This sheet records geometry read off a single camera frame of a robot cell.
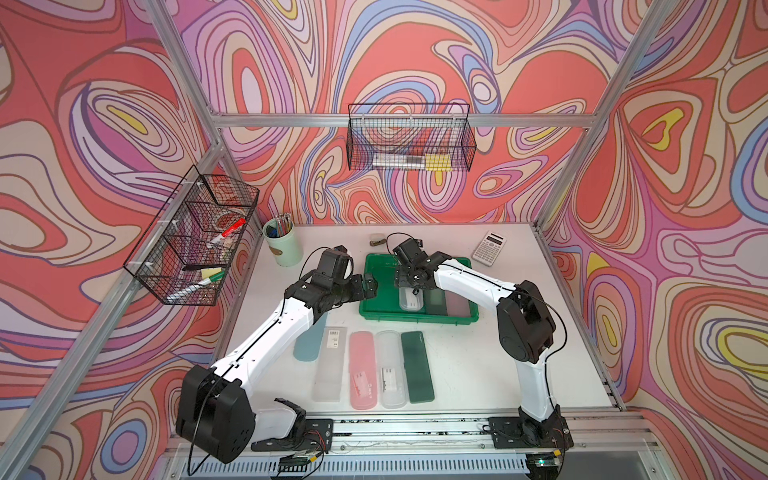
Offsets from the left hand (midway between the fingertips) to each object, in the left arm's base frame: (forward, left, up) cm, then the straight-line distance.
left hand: (367, 286), depth 82 cm
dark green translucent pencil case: (+4, -21, -15) cm, 26 cm away
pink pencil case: (-18, +1, -16) cm, 24 cm away
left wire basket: (+5, +46, +11) cm, 48 cm away
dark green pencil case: (-17, -14, -17) cm, 28 cm away
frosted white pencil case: (0, -12, -9) cm, 15 cm away
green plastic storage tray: (+2, -5, -14) cm, 15 cm away
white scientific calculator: (+28, -44, -15) cm, 54 cm away
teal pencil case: (-9, +19, -18) cm, 28 cm away
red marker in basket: (+8, +34, +15) cm, 38 cm away
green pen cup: (+21, +30, -5) cm, 37 cm away
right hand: (+8, -13, -11) cm, 19 cm away
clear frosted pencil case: (-15, +11, -18) cm, 26 cm away
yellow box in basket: (+34, -21, +17) cm, 44 cm away
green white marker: (-5, +39, +9) cm, 40 cm away
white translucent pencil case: (-18, -7, -16) cm, 25 cm away
